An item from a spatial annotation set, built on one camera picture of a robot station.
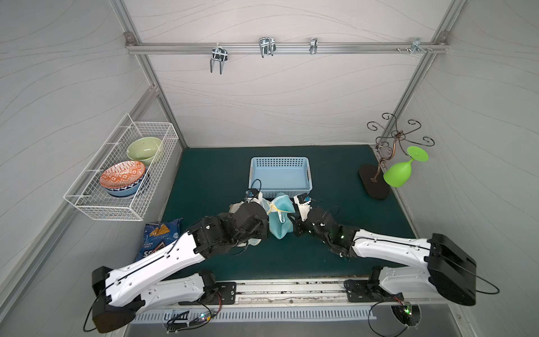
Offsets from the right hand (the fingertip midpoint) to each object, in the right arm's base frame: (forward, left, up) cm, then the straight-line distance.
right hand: (289, 213), depth 80 cm
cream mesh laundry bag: (-3, +8, +9) cm, 12 cm away
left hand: (-9, +7, +9) cm, 14 cm away
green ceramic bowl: (+11, +53, +22) cm, 58 cm away
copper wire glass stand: (+26, -43, -12) cm, 52 cm away
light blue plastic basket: (+27, +8, -12) cm, 31 cm away
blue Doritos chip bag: (-8, +54, -8) cm, 55 cm away
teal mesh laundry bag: (-5, +3, +5) cm, 8 cm away
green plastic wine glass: (+13, -41, +10) cm, 44 cm away
